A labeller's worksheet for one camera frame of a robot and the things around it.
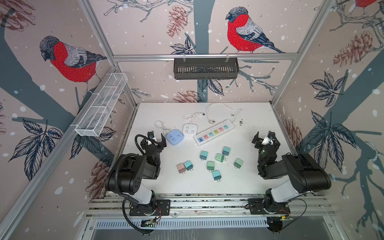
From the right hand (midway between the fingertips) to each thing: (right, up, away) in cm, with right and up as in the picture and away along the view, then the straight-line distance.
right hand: (266, 136), depth 87 cm
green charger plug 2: (-17, -16, 0) cm, 24 cm away
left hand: (-69, 0, +1) cm, 69 cm away
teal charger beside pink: (-47, -17, -2) cm, 50 cm away
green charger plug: (-28, -14, +2) cm, 31 cm away
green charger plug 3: (-34, -17, -1) cm, 38 cm away
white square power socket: (-47, +3, +16) cm, 49 cm away
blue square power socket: (-57, -2, +11) cm, 58 cm away
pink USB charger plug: (-51, -19, -2) cm, 54 cm away
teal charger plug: (-38, -12, +3) cm, 40 cm away
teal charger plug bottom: (-31, -22, -4) cm, 38 cm away
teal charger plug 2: (-23, -10, +5) cm, 26 cm away
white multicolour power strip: (-35, -1, +11) cm, 37 cm away
